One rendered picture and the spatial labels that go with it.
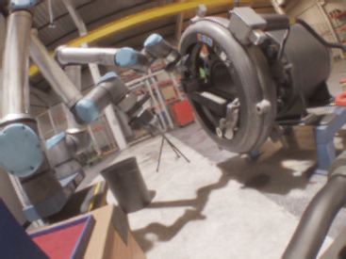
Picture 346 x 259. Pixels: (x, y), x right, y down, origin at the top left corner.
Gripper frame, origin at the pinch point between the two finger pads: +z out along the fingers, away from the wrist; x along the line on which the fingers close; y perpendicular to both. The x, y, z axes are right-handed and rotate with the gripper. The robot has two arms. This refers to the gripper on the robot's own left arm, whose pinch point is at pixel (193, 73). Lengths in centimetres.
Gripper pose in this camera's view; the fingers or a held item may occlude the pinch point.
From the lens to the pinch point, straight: 109.8
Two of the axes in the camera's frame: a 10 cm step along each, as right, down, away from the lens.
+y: 4.8, -8.8, -0.3
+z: 7.1, 3.7, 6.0
